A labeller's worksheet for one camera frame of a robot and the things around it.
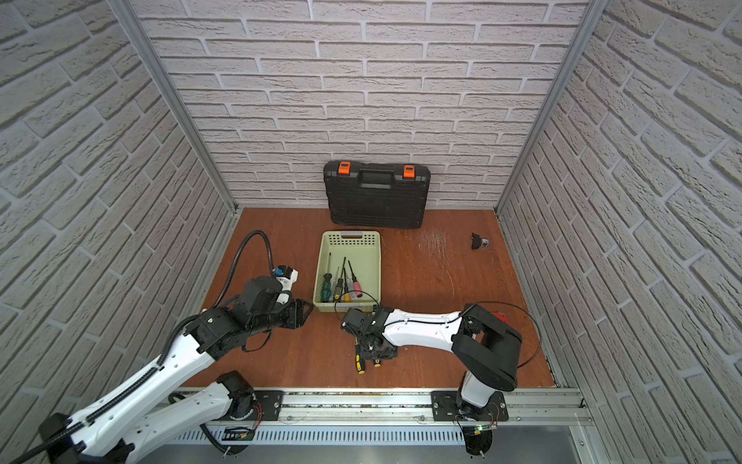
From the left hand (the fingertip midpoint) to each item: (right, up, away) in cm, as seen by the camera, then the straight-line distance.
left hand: (312, 302), depth 75 cm
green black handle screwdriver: (0, 0, +18) cm, 18 cm away
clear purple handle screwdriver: (+8, 0, +20) cm, 22 cm away
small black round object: (+56, +15, +35) cm, 68 cm away
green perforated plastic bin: (+12, +12, +31) cm, 36 cm away
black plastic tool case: (+17, +31, +20) cm, 41 cm away
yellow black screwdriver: (+12, -19, +5) cm, 23 cm away
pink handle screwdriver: (+10, +1, +21) cm, 23 cm away
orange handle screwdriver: (+7, -2, +20) cm, 21 cm away
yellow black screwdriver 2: (+17, -18, +5) cm, 26 cm away
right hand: (+17, -17, +8) cm, 26 cm away
